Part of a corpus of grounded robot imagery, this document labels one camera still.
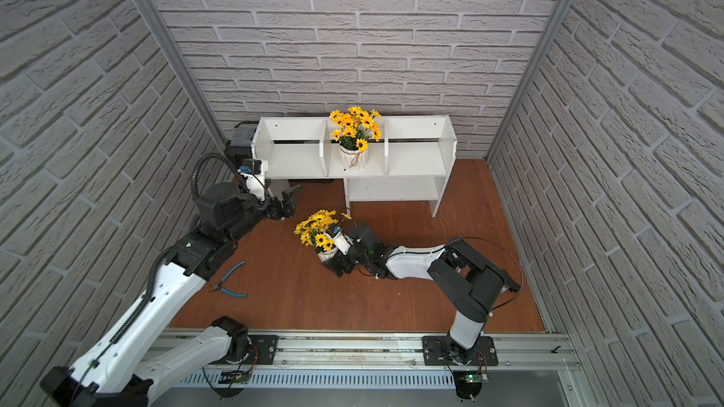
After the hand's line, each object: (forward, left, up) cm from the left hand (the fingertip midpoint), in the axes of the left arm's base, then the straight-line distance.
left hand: (289, 179), depth 69 cm
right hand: (-5, -10, -29) cm, 31 cm away
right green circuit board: (-39, -48, -32) cm, 70 cm away
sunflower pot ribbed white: (-5, -4, -17) cm, 18 cm away
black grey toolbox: (+35, +27, -16) cm, 47 cm away
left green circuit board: (-38, +13, -33) cm, 52 cm away
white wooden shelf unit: (+14, -33, -8) cm, 37 cm away
